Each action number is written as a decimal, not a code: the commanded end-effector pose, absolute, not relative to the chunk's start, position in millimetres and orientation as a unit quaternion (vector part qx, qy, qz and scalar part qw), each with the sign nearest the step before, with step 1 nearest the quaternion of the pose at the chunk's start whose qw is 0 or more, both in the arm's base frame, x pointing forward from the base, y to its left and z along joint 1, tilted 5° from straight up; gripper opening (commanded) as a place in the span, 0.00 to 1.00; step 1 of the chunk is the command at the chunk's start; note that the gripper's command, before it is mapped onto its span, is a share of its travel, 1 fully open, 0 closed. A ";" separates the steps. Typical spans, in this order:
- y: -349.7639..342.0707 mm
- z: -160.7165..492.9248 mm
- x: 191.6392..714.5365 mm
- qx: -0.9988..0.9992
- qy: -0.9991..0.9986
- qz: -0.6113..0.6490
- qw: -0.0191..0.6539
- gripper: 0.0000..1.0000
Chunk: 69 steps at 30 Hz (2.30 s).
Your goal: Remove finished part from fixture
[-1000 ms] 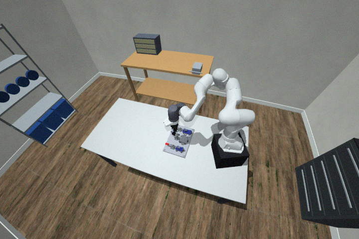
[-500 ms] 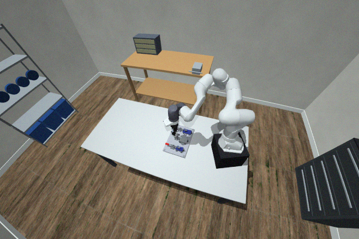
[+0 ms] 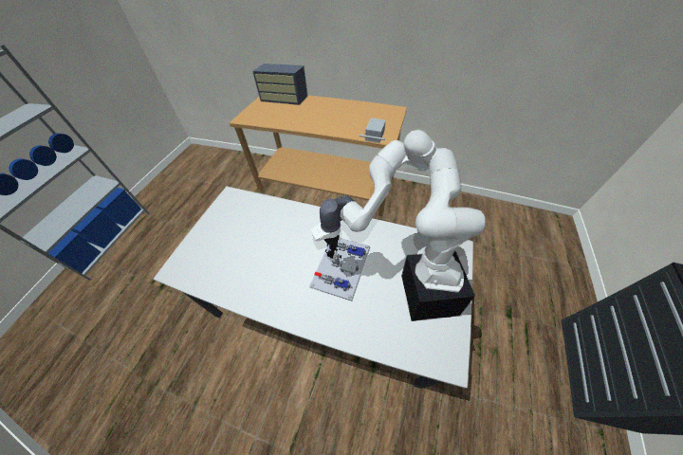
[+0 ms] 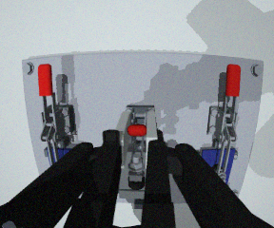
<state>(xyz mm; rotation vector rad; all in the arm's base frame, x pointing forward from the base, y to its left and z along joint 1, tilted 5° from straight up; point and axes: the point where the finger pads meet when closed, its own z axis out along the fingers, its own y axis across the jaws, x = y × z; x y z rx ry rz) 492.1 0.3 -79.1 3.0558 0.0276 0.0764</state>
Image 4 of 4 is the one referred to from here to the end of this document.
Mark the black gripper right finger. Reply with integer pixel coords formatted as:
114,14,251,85
141,112,274,228

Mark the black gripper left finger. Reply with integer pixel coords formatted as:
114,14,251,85
0,111,130,228

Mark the grey fixture plate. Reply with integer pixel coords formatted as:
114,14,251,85
22,52,264,194

